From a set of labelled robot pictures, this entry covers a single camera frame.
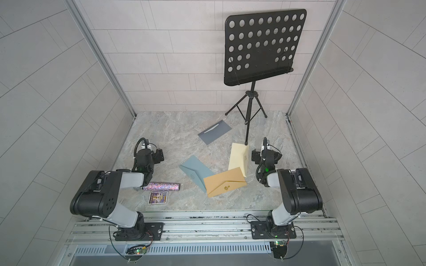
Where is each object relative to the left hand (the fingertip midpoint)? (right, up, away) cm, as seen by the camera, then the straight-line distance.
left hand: (154, 147), depth 95 cm
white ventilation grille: (+20, -39, -27) cm, 51 cm away
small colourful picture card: (+8, -22, -16) cm, 29 cm away
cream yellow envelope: (+49, -6, 0) cm, 50 cm away
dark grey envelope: (+34, +9, +14) cm, 38 cm away
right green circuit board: (+63, -39, -27) cm, 79 cm away
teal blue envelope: (+26, -12, -6) cm, 29 cm away
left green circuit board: (+5, -39, -29) cm, 48 cm away
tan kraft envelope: (+40, -16, -12) cm, 45 cm away
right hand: (+64, 0, +1) cm, 64 cm away
